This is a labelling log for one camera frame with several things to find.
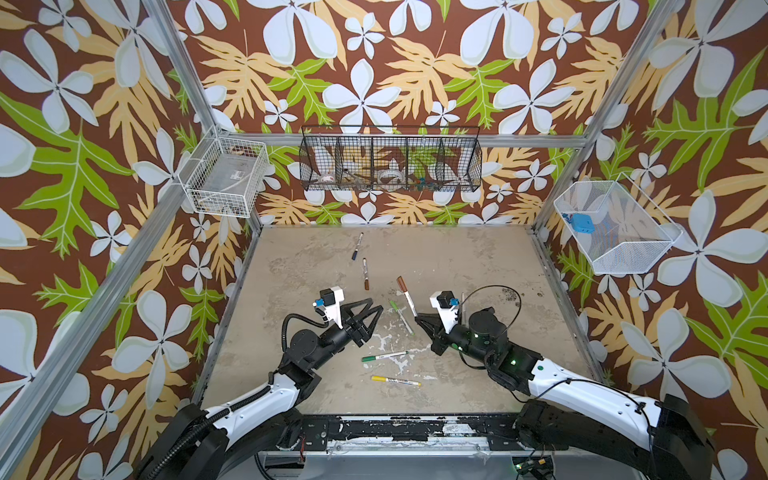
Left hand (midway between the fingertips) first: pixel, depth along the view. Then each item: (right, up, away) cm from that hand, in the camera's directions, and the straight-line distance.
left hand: (375, 303), depth 71 cm
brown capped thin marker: (-4, +3, +33) cm, 34 cm away
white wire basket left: (-45, +36, +15) cm, 59 cm away
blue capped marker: (-8, +15, +44) cm, 47 cm away
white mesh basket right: (+67, +19, +9) cm, 70 cm away
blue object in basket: (+61, +21, +15) cm, 66 cm away
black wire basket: (+4, +44, +26) cm, 51 cm away
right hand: (+10, -5, +3) cm, 11 cm away
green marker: (-2, -19, +16) cm, 25 cm away
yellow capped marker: (+5, -24, +11) cm, 27 cm away
